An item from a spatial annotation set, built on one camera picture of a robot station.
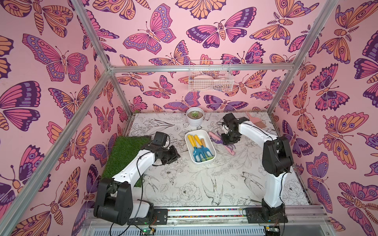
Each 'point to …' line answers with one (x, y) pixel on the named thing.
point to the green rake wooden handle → (203, 144)
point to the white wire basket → (210, 75)
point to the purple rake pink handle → (215, 137)
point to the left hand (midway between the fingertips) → (181, 155)
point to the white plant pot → (195, 116)
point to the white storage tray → (210, 144)
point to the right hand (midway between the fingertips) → (223, 142)
